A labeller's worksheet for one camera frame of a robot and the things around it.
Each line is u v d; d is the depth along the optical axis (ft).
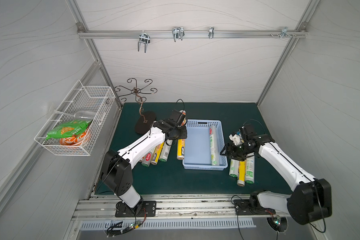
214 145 3.06
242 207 2.41
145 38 2.57
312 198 1.31
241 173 2.69
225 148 2.46
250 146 1.95
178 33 2.51
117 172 1.41
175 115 2.13
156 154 2.95
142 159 2.88
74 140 2.04
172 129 1.97
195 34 2.59
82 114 2.06
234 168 2.75
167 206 2.46
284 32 2.51
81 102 2.46
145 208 2.40
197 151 3.05
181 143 2.56
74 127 1.80
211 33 2.58
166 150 2.97
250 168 2.75
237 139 2.55
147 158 2.82
